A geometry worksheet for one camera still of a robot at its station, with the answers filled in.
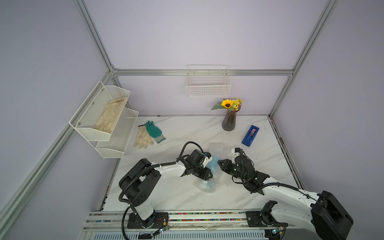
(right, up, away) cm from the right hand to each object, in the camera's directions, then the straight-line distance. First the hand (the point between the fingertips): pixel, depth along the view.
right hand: (219, 163), depth 84 cm
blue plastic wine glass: (-6, -10, -6) cm, 13 cm away
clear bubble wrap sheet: (-1, +7, +7) cm, 10 cm away
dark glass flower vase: (+10, +26, +21) cm, 34 cm away
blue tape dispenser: (+25, +15, +19) cm, 35 cm away
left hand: (-5, -8, +2) cm, 10 cm away
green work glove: (-45, +18, +27) cm, 55 cm away
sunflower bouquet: (+11, +35, +10) cm, 38 cm away
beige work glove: (-52, +13, +23) cm, 58 cm away
